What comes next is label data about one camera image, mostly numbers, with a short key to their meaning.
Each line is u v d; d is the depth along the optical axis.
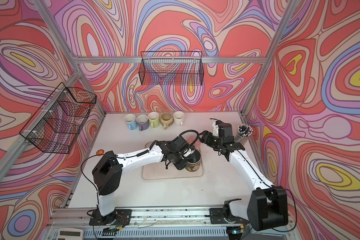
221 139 0.63
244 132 0.86
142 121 1.08
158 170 0.90
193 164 0.82
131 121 1.02
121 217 0.73
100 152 0.96
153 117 1.07
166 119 1.05
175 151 0.66
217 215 0.73
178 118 1.05
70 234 0.67
